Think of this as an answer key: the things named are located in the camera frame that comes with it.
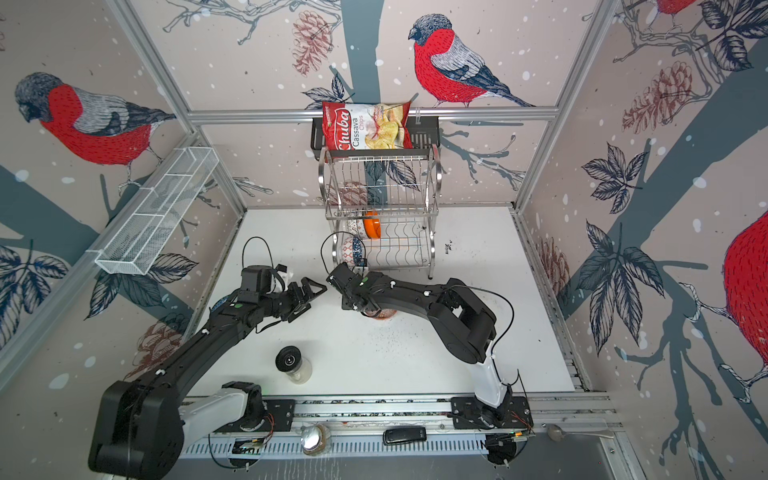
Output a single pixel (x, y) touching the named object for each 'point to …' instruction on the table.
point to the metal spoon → (556, 433)
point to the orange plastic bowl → (372, 225)
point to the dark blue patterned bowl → (357, 251)
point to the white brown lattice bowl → (352, 226)
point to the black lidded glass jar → (289, 360)
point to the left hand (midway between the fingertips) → (317, 296)
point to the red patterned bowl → (386, 314)
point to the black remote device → (395, 436)
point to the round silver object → (315, 439)
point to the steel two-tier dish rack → (382, 209)
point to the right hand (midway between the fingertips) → (350, 306)
